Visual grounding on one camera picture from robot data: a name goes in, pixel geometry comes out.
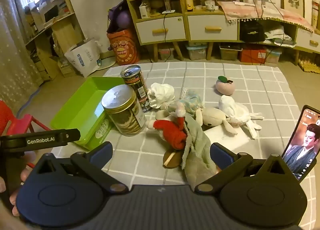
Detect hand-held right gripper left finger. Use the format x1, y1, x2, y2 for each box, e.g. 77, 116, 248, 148
30, 142, 127, 193

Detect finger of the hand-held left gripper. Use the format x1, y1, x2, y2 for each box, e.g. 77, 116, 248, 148
24, 128, 81, 151

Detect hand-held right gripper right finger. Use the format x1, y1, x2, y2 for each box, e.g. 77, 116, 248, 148
194, 142, 299, 194

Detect white sponge block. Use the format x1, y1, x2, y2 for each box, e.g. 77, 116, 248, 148
204, 125, 250, 152

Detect grey-green towel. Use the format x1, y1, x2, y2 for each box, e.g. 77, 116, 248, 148
181, 114, 218, 191

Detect beige rabbit plush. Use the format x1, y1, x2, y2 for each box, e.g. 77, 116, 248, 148
155, 107, 238, 136

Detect green plastic tray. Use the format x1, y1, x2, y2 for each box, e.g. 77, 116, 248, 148
50, 77, 125, 151

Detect brown powder puff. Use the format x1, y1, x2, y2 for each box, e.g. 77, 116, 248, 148
163, 149, 185, 169

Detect white cloth rabbit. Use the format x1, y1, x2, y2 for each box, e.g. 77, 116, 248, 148
219, 95, 265, 139

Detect red santa plush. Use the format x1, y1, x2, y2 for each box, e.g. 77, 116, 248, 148
146, 110, 188, 150

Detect blue floral lace cloth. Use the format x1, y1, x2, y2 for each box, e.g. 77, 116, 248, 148
166, 90, 204, 116

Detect pink knitted peach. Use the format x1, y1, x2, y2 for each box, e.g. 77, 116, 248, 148
215, 76, 236, 96

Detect white cloth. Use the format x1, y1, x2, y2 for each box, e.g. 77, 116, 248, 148
147, 83, 175, 110

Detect person's left hand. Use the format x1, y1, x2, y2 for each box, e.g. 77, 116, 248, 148
0, 151, 35, 218

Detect red chair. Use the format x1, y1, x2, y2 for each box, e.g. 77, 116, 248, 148
0, 100, 52, 136

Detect tall printed snack can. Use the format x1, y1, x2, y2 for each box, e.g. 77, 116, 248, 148
120, 65, 153, 114

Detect grey checked tablecloth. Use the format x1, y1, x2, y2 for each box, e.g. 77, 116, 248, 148
51, 61, 317, 228

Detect white printed bag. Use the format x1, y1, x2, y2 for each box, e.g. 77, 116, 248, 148
64, 38, 102, 78

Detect smartphone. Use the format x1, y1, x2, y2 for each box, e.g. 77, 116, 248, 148
282, 105, 320, 182

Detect white round stand base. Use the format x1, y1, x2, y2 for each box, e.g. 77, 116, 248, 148
96, 58, 117, 71

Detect patterned curtain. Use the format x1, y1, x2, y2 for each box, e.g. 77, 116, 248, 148
0, 0, 43, 111

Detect dark storage box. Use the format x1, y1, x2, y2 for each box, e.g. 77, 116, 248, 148
220, 45, 242, 61

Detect red storage box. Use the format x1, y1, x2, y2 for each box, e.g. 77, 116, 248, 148
239, 46, 267, 65

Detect teal lid storage box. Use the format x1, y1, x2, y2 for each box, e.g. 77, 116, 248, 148
186, 44, 208, 61

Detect orange printed bin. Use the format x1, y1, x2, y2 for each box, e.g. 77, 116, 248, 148
107, 29, 140, 66

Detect clear storage box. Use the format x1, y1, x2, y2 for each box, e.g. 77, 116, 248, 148
158, 48, 175, 61

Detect low wooden drawer cabinet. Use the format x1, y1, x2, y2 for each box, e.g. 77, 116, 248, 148
184, 9, 240, 61

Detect egg cartons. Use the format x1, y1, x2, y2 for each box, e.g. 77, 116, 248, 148
297, 53, 320, 74

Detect black bag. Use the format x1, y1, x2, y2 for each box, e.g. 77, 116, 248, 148
239, 20, 266, 43

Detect folded white clothes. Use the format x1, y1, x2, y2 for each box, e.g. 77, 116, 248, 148
265, 25, 297, 47

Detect purple ball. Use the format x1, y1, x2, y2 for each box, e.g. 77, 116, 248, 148
117, 11, 131, 28

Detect tall wooden shelf cabinet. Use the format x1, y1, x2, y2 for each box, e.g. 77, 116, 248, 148
122, 0, 188, 62

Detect wooden open shelf unit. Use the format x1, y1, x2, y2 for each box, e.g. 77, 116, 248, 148
237, 15, 298, 49

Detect wooden side drawer cabinet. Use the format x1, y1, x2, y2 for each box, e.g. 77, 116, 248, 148
295, 24, 320, 54

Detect pink fringed runner cloth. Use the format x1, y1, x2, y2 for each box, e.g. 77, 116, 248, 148
217, 1, 314, 33

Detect small white box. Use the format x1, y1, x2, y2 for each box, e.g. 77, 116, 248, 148
139, 4, 150, 19

